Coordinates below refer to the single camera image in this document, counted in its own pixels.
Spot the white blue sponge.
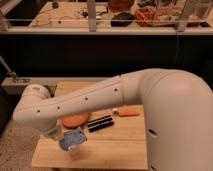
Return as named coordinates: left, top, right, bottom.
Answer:
left=64, top=127, right=87, bottom=148

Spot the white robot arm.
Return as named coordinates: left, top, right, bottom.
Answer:
left=13, top=68, right=213, bottom=171

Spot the orange bowl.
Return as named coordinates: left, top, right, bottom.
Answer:
left=61, top=113, right=90, bottom=128

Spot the black rectangular bar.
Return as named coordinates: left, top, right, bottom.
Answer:
left=87, top=115, right=114, bottom=132

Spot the white tube with orange cap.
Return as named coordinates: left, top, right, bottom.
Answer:
left=112, top=108, right=139, bottom=117

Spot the black object on bench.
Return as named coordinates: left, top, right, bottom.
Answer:
left=111, top=12, right=134, bottom=27

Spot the orange crate on bench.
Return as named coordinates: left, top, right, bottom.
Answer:
left=135, top=8, right=173, bottom=27

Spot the grey metal rail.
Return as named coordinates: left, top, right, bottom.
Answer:
left=1, top=77, right=101, bottom=96

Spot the blue hanging cable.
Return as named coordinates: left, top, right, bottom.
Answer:
left=172, top=32, right=181, bottom=71

